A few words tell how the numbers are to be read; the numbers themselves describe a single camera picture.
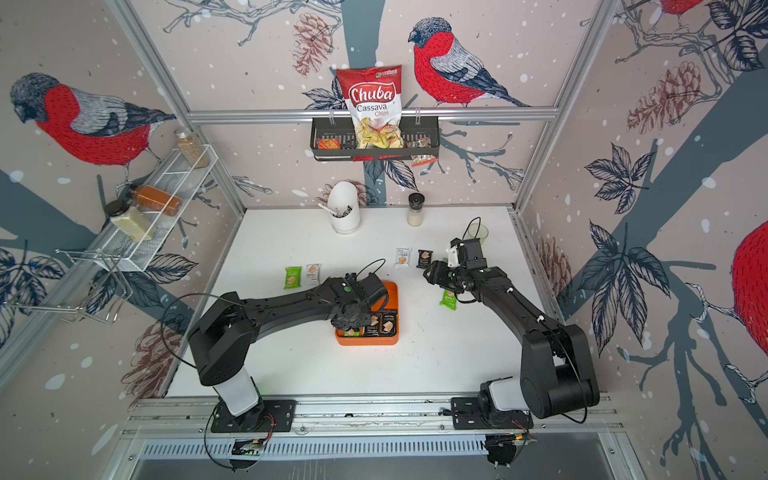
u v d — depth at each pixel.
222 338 0.45
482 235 1.03
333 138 0.95
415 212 1.10
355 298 0.63
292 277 1.00
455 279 0.74
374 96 0.81
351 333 0.86
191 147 0.85
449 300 0.93
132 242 0.71
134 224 0.67
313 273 1.00
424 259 1.04
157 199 0.73
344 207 1.14
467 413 0.73
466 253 0.69
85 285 0.60
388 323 0.86
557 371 0.42
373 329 0.86
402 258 1.04
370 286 0.69
